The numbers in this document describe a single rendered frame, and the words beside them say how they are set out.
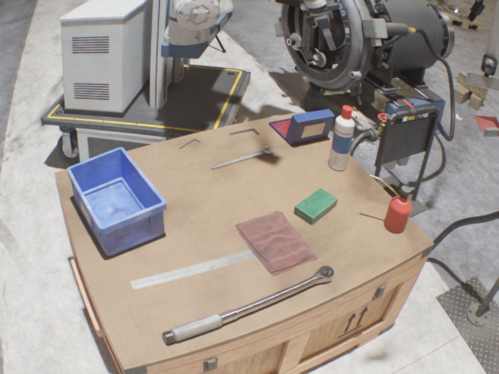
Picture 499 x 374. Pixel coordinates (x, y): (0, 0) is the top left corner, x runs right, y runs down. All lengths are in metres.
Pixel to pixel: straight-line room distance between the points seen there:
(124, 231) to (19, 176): 1.35
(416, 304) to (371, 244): 0.62
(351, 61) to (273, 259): 1.35
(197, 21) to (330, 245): 0.84
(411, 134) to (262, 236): 0.99
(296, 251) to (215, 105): 1.06
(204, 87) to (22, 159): 1.09
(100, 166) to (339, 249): 0.73
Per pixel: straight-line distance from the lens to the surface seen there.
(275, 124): 1.80
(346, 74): 2.44
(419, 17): 2.84
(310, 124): 1.66
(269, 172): 1.56
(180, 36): 1.83
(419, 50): 2.83
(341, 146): 1.57
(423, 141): 2.19
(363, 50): 2.35
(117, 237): 1.24
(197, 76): 2.47
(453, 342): 1.89
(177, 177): 1.52
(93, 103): 2.18
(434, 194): 2.54
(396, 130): 1.98
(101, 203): 1.44
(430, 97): 3.00
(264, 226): 1.35
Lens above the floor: 1.40
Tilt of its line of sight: 40 degrees down
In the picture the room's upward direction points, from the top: 5 degrees clockwise
